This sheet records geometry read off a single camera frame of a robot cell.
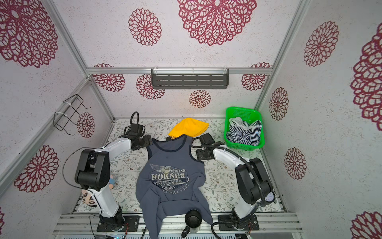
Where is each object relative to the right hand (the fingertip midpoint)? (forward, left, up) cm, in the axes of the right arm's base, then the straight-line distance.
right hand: (202, 153), depth 93 cm
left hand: (+8, +37, 0) cm, 38 cm away
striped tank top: (+24, -32, -8) cm, 40 cm away
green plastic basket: (+38, -37, -3) cm, 53 cm away
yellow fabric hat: (+26, +7, -5) cm, 27 cm away
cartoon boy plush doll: (-29, +58, +4) cm, 65 cm away
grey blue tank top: (-18, +19, -5) cm, 27 cm away
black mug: (-36, +5, -6) cm, 37 cm away
